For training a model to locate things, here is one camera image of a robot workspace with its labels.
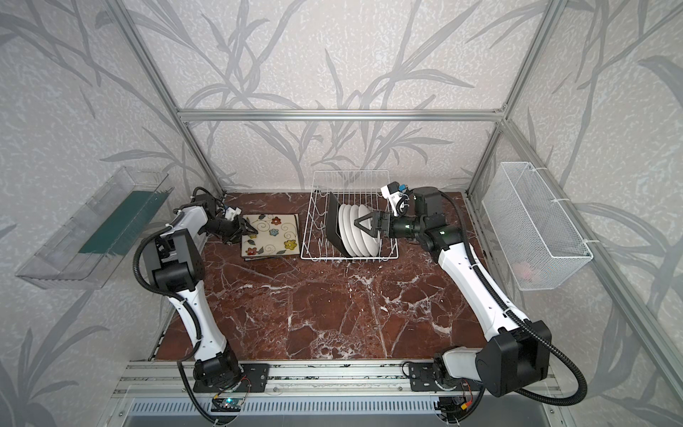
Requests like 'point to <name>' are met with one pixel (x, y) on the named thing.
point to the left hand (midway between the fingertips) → (256, 222)
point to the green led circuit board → (226, 405)
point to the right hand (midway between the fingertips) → (365, 217)
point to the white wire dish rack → (353, 187)
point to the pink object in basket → (525, 269)
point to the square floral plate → (264, 253)
